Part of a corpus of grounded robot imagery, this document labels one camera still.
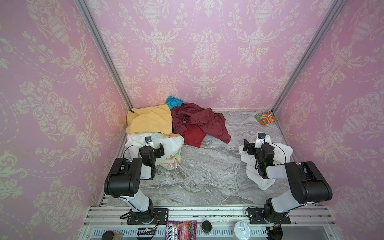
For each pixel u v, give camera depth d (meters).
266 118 1.13
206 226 0.62
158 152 0.89
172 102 1.17
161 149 0.90
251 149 0.85
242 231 0.66
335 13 0.70
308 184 0.46
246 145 0.89
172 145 0.96
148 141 0.82
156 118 1.06
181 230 0.68
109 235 0.62
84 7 0.70
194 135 1.00
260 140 0.81
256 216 0.73
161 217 0.76
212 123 1.06
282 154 0.77
